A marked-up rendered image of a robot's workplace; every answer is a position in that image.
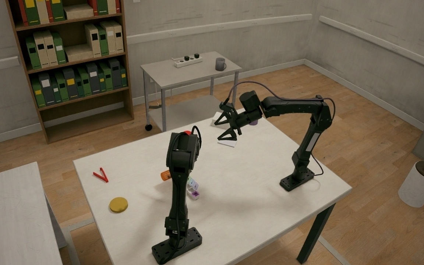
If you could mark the white box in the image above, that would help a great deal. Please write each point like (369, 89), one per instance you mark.
(224, 126)

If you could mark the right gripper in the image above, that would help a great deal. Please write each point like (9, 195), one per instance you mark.
(235, 120)

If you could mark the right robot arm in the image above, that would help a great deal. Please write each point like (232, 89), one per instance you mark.
(273, 106)

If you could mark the yellow round disc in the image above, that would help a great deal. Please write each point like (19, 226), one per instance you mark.
(118, 205)

